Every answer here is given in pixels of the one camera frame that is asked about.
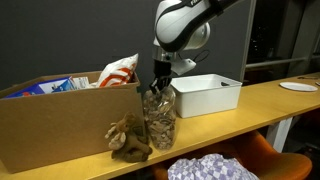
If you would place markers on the clear plastic bag of rubber bands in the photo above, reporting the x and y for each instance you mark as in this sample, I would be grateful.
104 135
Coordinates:
160 121

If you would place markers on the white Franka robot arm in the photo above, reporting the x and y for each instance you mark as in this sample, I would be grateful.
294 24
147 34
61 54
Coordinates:
181 25

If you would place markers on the grey window frame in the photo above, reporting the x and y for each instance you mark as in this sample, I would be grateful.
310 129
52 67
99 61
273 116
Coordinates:
248 40

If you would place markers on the white red plastic bag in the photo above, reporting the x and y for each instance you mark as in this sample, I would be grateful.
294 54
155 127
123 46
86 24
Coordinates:
118 74

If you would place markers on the white round plate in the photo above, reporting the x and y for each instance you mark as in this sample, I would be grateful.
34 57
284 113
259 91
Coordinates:
298 86

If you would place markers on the blue printed carton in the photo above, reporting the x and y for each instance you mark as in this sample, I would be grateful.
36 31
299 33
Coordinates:
43 87

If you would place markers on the brown moose plush toy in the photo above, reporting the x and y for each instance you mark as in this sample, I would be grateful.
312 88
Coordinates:
128 143

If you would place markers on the white plastic bin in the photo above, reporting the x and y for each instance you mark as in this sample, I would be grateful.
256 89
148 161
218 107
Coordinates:
208 96

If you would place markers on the orange chair with cloth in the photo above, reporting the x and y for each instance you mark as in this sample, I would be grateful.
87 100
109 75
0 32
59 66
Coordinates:
283 165

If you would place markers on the white table leg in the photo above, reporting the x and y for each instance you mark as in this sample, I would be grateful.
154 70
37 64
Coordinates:
278 133

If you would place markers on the small white carton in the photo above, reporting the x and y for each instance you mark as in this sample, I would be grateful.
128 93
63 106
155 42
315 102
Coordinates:
81 82

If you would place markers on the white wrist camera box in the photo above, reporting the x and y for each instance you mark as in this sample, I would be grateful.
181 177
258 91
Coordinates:
183 66

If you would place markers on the brown cardboard box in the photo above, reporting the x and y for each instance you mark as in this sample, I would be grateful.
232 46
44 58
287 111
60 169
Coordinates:
60 130

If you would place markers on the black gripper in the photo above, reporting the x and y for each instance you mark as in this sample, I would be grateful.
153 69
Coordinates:
162 69

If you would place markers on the purple white patterned cloth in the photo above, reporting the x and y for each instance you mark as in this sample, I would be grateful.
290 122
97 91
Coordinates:
210 168

